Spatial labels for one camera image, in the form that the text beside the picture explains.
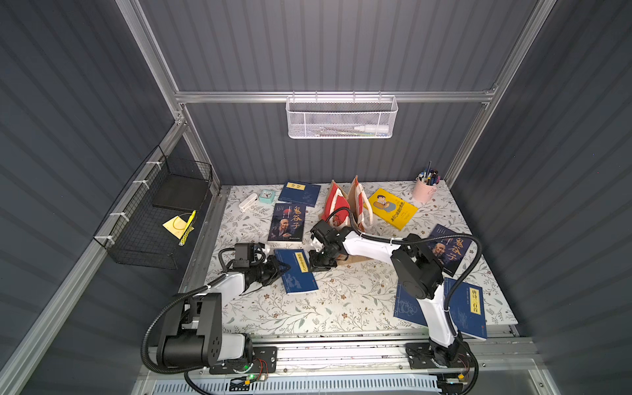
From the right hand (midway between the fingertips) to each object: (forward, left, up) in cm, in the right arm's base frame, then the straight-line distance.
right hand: (311, 269), depth 91 cm
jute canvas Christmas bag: (+22, -17, +15) cm, 31 cm away
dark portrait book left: (+22, +11, 0) cm, 25 cm away
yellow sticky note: (+2, +40, +24) cm, 47 cm away
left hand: (-2, +7, +3) cm, 8 cm away
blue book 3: (-13, -54, -2) cm, 55 cm away
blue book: (+39, +7, -1) cm, 40 cm away
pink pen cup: (+36, -49, +8) cm, 62 cm away
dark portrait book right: (+8, -54, -1) cm, 55 cm away
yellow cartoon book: (+31, -36, -2) cm, 47 cm away
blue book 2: (-4, +4, 0) cm, 6 cm away
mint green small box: (+37, +23, 0) cm, 43 cm away
